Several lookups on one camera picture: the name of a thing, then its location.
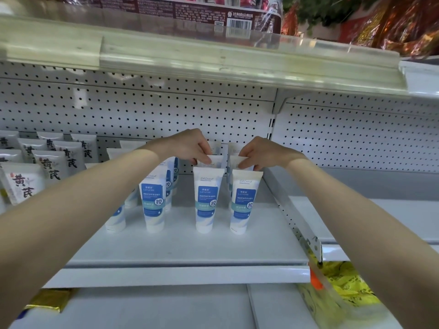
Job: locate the person's left hand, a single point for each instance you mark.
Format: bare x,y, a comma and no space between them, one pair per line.
187,147

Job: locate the person's right hand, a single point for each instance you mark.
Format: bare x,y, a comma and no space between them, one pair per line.
271,154

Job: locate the group of blue-labelled white tubes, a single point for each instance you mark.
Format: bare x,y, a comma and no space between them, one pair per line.
207,202

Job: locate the row of yellow cap tubes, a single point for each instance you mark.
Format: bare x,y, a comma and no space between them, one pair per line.
24,181

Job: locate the person's left forearm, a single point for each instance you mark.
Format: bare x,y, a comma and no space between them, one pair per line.
51,229

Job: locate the person's right forearm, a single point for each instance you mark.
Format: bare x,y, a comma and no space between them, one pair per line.
377,243

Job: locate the red gold hanging ornaments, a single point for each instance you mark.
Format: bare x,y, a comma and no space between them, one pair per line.
289,20

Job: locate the yellow snack bag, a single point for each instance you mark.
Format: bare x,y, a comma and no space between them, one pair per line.
339,291

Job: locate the green artificial foliage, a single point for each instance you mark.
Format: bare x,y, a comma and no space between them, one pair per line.
326,8

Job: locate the gold snack packet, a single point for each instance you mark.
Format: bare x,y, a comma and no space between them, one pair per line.
51,299

